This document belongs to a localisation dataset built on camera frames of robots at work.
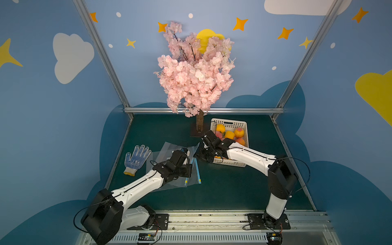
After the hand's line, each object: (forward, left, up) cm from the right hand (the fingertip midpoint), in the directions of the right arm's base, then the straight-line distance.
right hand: (196, 155), depth 85 cm
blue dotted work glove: (+4, +38, -12) cm, 40 cm away
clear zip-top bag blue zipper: (-12, +8, -10) cm, 18 cm away
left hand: (-5, +2, -3) cm, 7 cm away
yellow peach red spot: (+22, -22, -7) cm, 32 cm away
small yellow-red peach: (+24, -29, -7) cm, 38 cm away
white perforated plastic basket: (+32, -23, -9) cm, 41 cm away
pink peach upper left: (+21, -14, -6) cm, 26 cm away
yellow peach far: (+27, -16, -6) cm, 32 cm away
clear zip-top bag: (+4, +28, -12) cm, 31 cm away
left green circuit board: (-39, +21, -13) cm, 46 cm away
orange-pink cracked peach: (+16, -29, -6) cm, 34 cm away
